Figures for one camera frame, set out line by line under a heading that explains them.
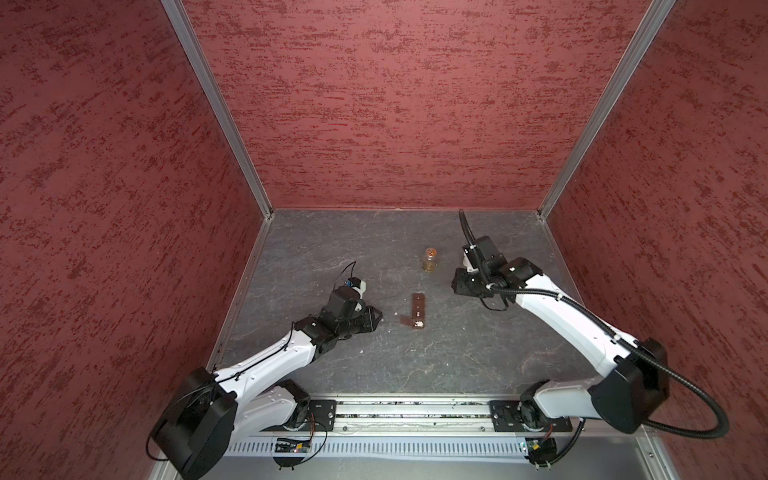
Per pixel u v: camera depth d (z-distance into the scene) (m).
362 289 0.79
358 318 0.73
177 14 0.71
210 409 0.40
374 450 0.77
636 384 0.40
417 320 0.90
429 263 1.01
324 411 0.75
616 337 0.43
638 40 0.76
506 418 0.74
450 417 0.76
